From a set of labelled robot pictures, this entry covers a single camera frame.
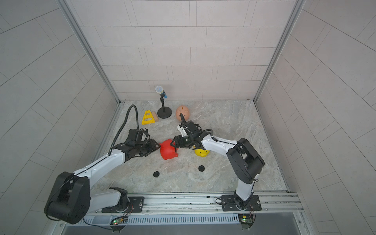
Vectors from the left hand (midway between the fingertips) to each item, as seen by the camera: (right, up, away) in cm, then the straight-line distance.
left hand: (161, 145), depth 86 cm
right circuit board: (+44, -31, -19) cm, 57 cm away
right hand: (+8, +1, -2) cm, 8 cm away
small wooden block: (-8, +15, +18) cm, 24 cm away
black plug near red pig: (-2, -15, -5) cm, 16 cm away
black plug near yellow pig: (+24, -12, -3) cm, 27 cm away
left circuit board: (-13, -27, -23) cm, 38 cm away
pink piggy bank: (+13, +21, +13) cm, 28 cm away
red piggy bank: (+4, -2, -4) cm, 7 cm away
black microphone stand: (-3, +20, +23) cm, 30 cm away
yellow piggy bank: (+24, -3, -4) cm, 24 cm away
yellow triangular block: (-16, +12, +17) cm, 27 cm away
